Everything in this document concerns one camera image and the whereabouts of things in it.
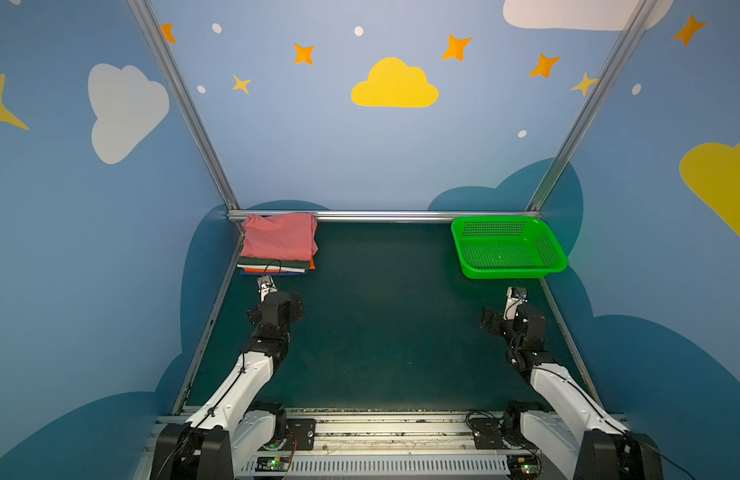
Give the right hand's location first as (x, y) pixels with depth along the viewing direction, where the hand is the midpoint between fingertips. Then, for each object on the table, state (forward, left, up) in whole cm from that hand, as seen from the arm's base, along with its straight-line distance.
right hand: (505, 306), depth 88 cm
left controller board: (-41, +62, -9) cm, 75 cm away
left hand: (-3, +66, +4) cm, 66 cm away
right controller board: (-38, 0, -11) cm, 40 cm away
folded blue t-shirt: (+13, +87, -6) cm, 88 cm away
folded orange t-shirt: (+10, +78, -1) cm, 78 cm away
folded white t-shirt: (+14, +76, -5) cm, 77 cm away
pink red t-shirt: (+21, +70, +3) cm, 73 cm away
